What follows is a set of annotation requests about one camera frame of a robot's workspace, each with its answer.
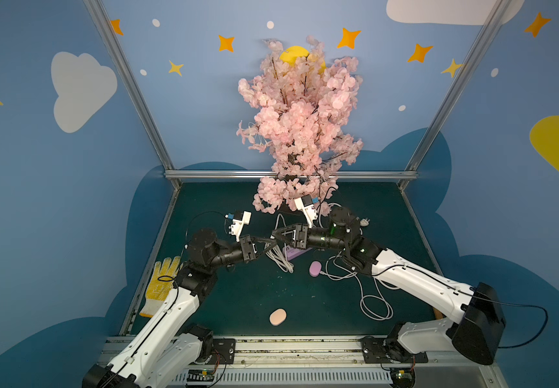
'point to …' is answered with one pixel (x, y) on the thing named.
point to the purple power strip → (292, 252)
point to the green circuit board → (200, 375)
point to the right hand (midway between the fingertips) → (279, 231)
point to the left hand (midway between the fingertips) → (278, 241)
